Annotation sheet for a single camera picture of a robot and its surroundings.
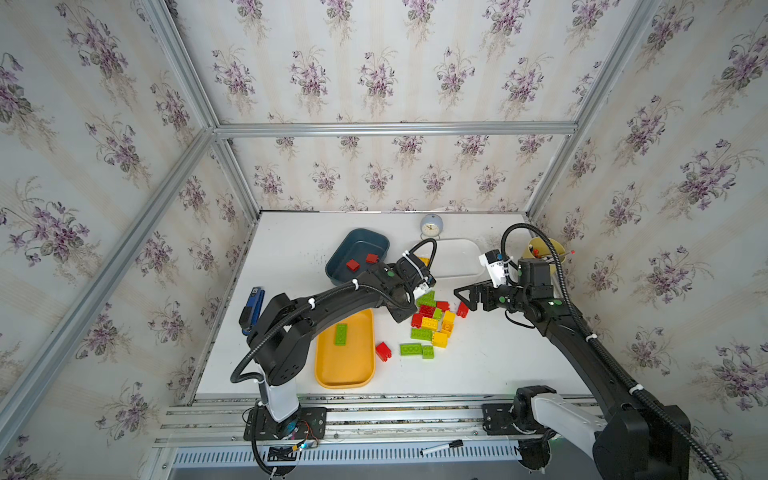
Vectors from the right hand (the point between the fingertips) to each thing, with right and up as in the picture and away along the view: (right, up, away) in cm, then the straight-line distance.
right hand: (465, 291), depth 79 cm
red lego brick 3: (-22, -18, +4) cm, 29 cm away
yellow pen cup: (+27, +11, +14) cm, 33 cm away
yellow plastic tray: (-31, -23, +5) cm, 39 cm away
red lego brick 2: (-26, +7, +25) cm, 37 cm away
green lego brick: (-35, -15, +9) cm, 39 cm away
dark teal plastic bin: (-31, +13, +31) cm, 46 cm away
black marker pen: (-5, -35, -9) cm, 37 cm away
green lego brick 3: (-10, -15, +9) cm, 20 cm away
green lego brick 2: (-8, -5, +16) cm, 19 cm away
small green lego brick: (-9, -18, +5) cm, 21 cm away
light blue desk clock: (-5, +19, +28) cm, 35 cm away
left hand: (-17, -4, +6) cm, 18 cm away
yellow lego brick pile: (-6, -15, +5) cm, 17 cm away
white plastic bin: (+3, +7, +28) cm, 29 cm away
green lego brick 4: (-14, -18, +5) cm, 24 cm away
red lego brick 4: (+2, -8, +11) cm, 14 cm away
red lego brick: (-33, +5, +23) cm, 41 cm away
